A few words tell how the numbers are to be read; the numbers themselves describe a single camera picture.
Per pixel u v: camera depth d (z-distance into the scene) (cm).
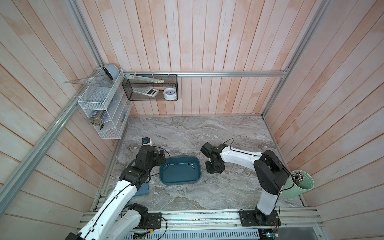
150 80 90
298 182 72
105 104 69
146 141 67
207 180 87
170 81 102
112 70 84
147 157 56
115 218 45
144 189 83
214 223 73
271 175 48
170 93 95
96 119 76
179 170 93
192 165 92
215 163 76
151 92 98
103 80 86
